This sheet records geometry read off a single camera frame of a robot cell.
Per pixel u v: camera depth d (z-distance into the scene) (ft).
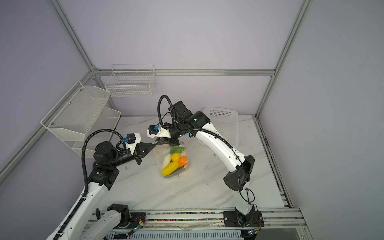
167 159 2.77
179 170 2.75
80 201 1.48
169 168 2.69
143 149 2.02
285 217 2.50
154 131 1.78
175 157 2.74
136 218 2.41
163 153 2.76
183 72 3.05
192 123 1.61
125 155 1.94
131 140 1.84
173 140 1.96
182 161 2.67
